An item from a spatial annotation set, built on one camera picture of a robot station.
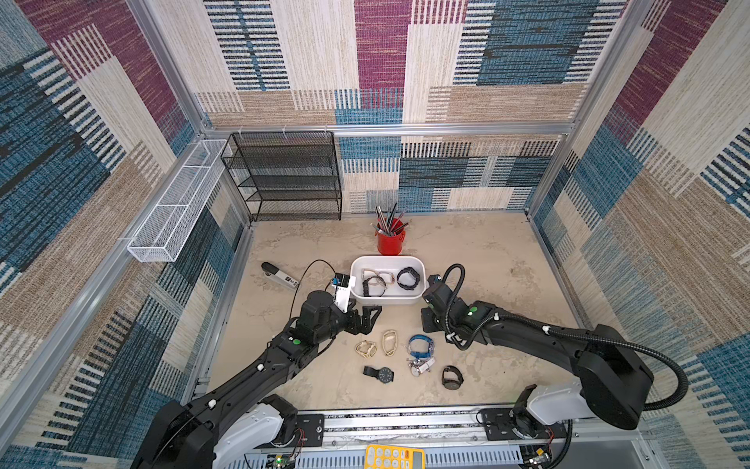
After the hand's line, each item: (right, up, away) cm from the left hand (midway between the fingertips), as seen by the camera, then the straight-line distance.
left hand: (370, 305), depth 80 cm
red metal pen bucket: (+7, +16, +28) cm, 33 cm away
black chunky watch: (-2, +3, +14) cm, 15 cm away
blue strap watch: (+14, -15, +4) cm, 21 cm away
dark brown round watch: (+22, -21, -1) cm, 30 cm away
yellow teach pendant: (+5, -33, -11) cm, 35 cm away
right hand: (+18, -5, +7) cm, 20 cm away
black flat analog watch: (+4, -19, +1) cm, 20 cm away
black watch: (+13, +8, +19) cm, 24 cm away
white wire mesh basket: (-49, +20, -8) cm, 54 cm away
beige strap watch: (+6, +6, +20) cm, 22 cm away
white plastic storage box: (+6, +4, +20) cm, 22 cm away
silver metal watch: (+13, -17, +1) cm, 22 cm away
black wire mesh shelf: (-32, +41, +29) cm, 60 cm away
